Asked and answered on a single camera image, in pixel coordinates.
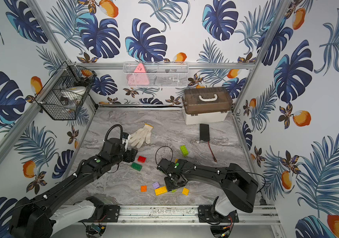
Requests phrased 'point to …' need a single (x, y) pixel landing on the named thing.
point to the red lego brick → (141, 159)
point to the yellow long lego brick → (159, 191)
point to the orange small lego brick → (143, 188)
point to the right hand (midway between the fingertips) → (172, 186)
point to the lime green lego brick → (184, 150)
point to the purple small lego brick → (156, 185)
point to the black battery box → (204, 130)
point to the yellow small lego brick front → (185, 191)
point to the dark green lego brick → (136, 166)
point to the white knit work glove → (139, 136)
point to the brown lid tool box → (206, 104)
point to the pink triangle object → (139, 78)
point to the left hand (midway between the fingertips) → (132, 147)
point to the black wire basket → (63, 95)
